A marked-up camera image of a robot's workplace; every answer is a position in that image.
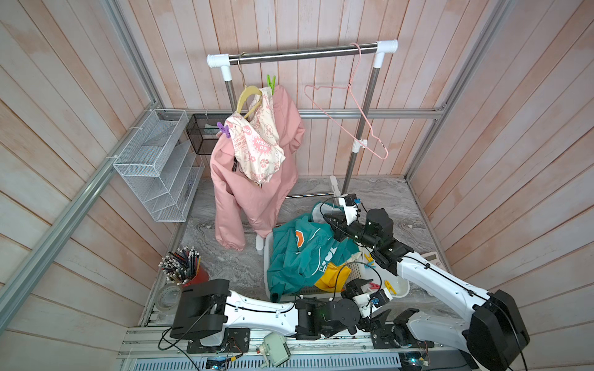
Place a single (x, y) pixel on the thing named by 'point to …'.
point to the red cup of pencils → (183, 267)
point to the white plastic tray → (382, 277)
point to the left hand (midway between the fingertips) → (376, 297)
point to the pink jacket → (237, 199)
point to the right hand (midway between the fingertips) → (324, 215)
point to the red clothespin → (374, 286)
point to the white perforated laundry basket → (357, 270)
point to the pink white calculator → (433, 257)
